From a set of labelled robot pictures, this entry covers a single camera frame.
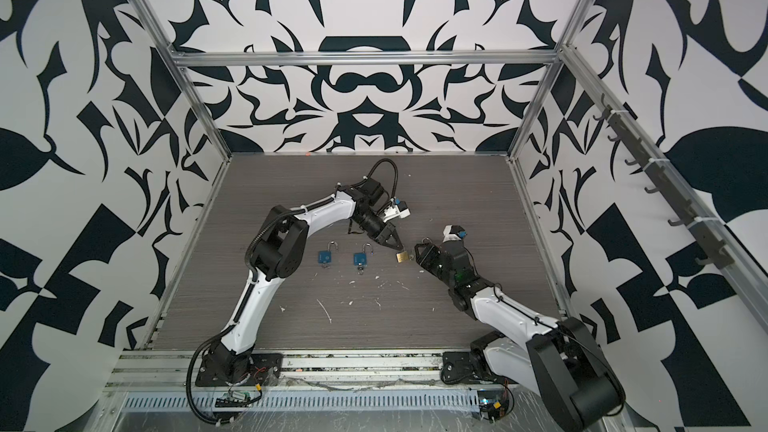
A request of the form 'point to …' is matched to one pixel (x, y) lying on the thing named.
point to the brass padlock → (402, 256)
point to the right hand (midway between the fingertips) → (418, 247)
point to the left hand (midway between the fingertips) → (403, 245)
